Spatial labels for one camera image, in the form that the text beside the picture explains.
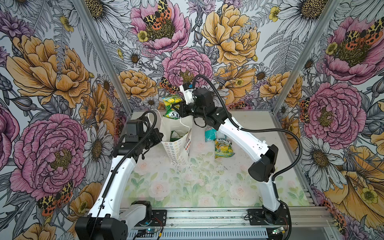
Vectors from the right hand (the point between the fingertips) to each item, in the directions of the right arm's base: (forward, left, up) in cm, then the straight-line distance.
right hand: (174, 110), depth 74 cm
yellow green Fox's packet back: (-3, -27, -31) cm, 41 cm away
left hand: (-9, +6, -12) cm, 16 cm away
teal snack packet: (+7, -20, -31) cm, 38 cm away
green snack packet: (+4, +3, -27) cm, 28 cm away
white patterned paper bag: (-13, -1, -17) cm, 21 cm away
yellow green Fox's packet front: (-2, +2, +1) cm, 3 cm away
